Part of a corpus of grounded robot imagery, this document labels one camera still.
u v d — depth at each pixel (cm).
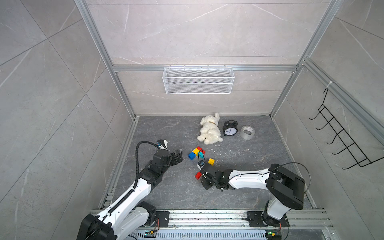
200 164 79
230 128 103
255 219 73
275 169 47
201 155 96
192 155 96
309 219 75
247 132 110
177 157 73
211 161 86
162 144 73
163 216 73
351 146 63
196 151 96
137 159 58
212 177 66
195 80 101
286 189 45
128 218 55
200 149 99
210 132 96
